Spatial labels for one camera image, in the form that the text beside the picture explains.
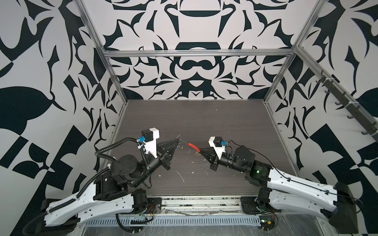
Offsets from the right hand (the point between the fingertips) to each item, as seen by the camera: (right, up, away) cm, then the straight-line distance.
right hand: (200, 150), depth 64 cm
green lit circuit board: (+33, -36, +7) cm, 49 cm away
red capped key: (-2, +2, -6) cm, 7 cm away
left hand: (-8, +7, -11) cm, 16 cm away
